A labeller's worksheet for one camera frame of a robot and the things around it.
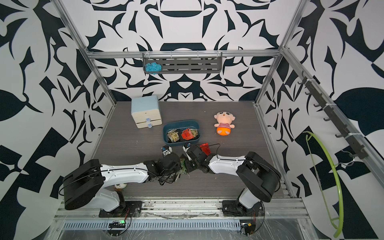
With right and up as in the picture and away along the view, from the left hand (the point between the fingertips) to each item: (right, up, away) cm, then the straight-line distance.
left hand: (181, 160), depth 86 cm
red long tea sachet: (+14, +5, +9) cm, 17 cm away
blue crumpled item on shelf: (-18, +54, +6) cm, 57 cm away
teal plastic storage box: (-3, +15, +14) cm, 20 cm away
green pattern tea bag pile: (+2, -2, -9) cm, 9 cm away
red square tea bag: (+3, +13, +13) cm, 18 cm away
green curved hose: (+55, -7, -36) cm, 66 cm away
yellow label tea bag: (-7, +12, +13) cm, 19 cm away
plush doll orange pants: (+28, +23, +16) cm, 39 cm away
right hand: (+1, -1, +3) cm, 4 cm away
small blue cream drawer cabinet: (-23, +28, +11) cm, 38 cm away
